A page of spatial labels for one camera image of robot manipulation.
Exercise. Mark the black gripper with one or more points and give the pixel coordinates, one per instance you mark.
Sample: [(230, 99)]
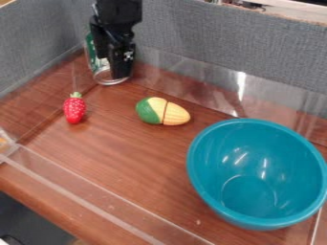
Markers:
[(111, 25)]

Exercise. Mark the yellow green toy corn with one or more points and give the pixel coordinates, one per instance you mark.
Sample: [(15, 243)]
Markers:
[(159, 111)]

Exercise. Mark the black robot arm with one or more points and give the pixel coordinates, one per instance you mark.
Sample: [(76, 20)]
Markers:
[(121, 3)]

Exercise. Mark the teal blue plastic bowl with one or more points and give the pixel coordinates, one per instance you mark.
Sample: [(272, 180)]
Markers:
[(258, 173)]

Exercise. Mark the green Del Monte can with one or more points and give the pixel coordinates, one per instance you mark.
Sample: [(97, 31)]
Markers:
[(99, 65)]

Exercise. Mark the red toy strawberry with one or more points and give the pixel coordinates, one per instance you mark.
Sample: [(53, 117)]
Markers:
[(73, 108)]

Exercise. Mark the clear acrylic barrier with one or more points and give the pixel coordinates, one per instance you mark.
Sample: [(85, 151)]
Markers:
[(113, 209)]

